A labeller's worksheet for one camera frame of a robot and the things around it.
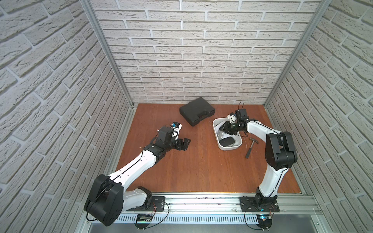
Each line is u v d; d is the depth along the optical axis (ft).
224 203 2.49
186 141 2.45
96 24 2.49
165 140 2.07
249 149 3.09
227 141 3.02
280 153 1.69
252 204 2.39
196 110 3.60
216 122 3.38
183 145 2.44
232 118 3.01
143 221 2.32
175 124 2.41
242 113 2.61
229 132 2.88
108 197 1.31
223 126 3.00
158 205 2.39
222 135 3.09
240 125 2.44
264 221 2.29
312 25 2.48
